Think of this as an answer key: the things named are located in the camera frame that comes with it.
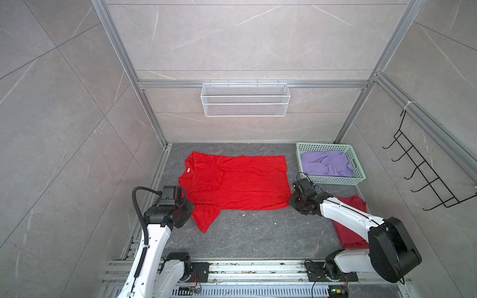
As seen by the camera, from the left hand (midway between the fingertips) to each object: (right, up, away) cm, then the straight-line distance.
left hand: (191, 203), depth 78 cm
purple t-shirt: (+72, +16, +29) cm, 80 cm away
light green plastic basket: (+59, +26, +36) cm, 74 cm away
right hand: (+46, -1, +13) cm, 47 cm away
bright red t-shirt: (+7, +6, +23) cm, 24 cm away
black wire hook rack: (+89, +8, -18) cm, 91 cm away
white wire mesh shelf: (+24, +52, +23) cm, 62 cm away
